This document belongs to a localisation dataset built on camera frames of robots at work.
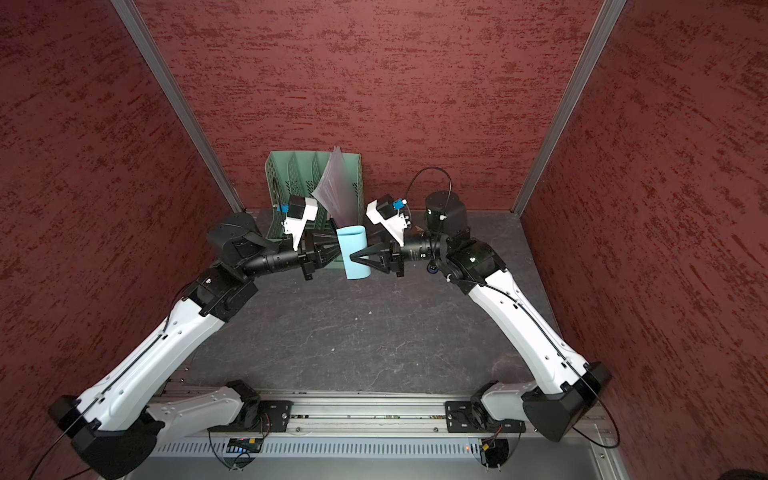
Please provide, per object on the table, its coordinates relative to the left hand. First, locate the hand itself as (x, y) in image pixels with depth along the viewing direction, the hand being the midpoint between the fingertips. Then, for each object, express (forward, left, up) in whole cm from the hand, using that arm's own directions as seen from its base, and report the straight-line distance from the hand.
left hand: (349, 248), depth 57 cm
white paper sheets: (+37, +10, -18) cm, 42 cm away
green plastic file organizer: (+53, +6, -21) cm, 57 cm away
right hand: (-1, -1, -2) cm, 2 cm away
